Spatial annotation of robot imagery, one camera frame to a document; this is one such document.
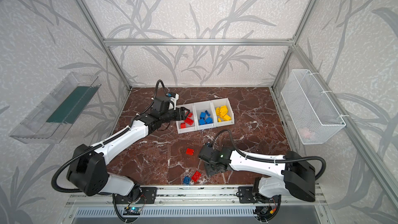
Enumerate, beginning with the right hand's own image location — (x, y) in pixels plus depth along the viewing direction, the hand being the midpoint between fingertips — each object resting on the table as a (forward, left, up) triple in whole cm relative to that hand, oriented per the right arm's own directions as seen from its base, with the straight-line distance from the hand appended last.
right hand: (210, 163), depth 79 cm
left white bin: (+34, +11, +2) cm, 36 cm away
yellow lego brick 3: (+29, -11, -2) cm, 31 cm away
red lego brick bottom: (-5, +7, -3) cm, 10 cm away
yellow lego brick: (+34, -9, +1) cm, 35 cm away
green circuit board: (-20, +37, -5) cm, 42 cm away
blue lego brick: (+33, +2, -2) cm, 33 cm away
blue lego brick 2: (+28, +1, -3) cm, 28 cm away
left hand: (+25, +12, +15) cm, 32 cm away
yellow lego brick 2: (+32, -8, -2) cm, 33 cm away
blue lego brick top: (+32, +5, -3) cm, 32 cm away
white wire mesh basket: (+8, -42, +31) cm, 52 cm away
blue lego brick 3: (+27, +6, -3) cm, 28 cm away
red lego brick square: (+7, +12, -3) cm, 14 cm away
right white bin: (+41, -5, -2) cm, 41 cm away
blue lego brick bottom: (-7, +12, -3) cm, 15 cm away
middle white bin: (+38, +6, -2) cm, 38 cm away
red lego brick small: (+23, +17, 0) cm, 28 cm away
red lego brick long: (+29, +13, +2) cm, 32 cm away
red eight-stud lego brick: (+27, +14, -3) cm, 31 cm away
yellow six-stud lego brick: (+34, -5, -1) cm, 34 cm away
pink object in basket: (+9, -45, +16) cm, 49 cm away
